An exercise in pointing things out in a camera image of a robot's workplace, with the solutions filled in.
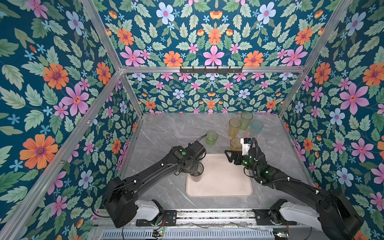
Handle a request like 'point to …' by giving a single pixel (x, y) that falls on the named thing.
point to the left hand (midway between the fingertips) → (194, 167)
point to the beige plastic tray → (220, 178)
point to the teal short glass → (257, 125)
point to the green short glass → (211, 137)
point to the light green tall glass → (245, 120)
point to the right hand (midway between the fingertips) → (229, 151)
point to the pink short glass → (250, 133)
